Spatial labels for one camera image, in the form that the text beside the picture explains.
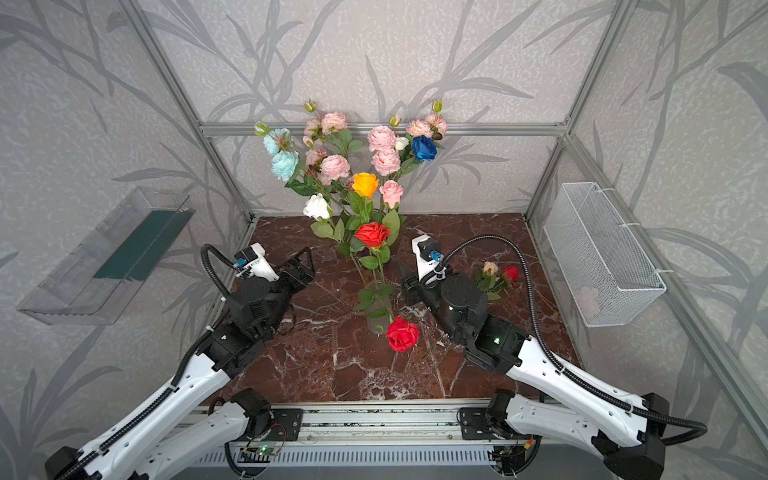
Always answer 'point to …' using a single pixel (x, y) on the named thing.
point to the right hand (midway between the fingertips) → (410, 245)
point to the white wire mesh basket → (608, 279)
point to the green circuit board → (261, 454)
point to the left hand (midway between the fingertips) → (307, 246)
